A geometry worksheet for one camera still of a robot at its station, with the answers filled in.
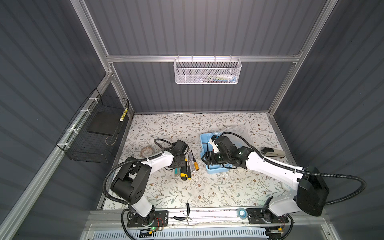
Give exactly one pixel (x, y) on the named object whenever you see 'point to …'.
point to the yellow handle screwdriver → (195, 163)
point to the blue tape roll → (242, 213)
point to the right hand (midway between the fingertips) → (207, 159)
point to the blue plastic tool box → (205, 145)
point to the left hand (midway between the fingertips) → (179, 163)
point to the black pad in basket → (106, 122)
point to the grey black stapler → (272, 152)
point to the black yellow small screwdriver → (189, 173)
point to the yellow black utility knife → (184, 174)
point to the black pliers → (185, 217)
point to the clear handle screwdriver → (190, 156)
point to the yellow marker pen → (123, 115)
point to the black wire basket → (92, 134)
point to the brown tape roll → (147, 152)
